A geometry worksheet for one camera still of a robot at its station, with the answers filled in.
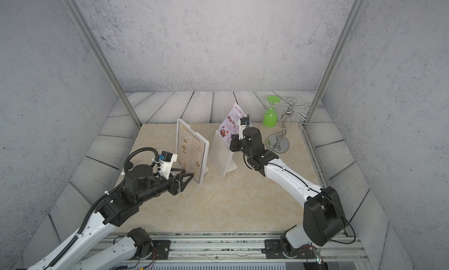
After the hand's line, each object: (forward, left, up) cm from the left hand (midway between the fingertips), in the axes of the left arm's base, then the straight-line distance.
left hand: (191, 174), depth 67 cm
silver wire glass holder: (+34, -45, -24) cm, 61 cm away
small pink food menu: (+25, -15, +1) cm, 30 cm away
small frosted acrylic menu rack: (+19, -11, -14) cm, 26 cm away
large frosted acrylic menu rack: (+11, -3, -13) cm, 18 cm away
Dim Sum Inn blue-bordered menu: (+18, +4, -10) cm, 21 cm away
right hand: (+20, -16, 0) cm, 26 cm away
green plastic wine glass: (+41, -39, -9) cm, 57 cm away
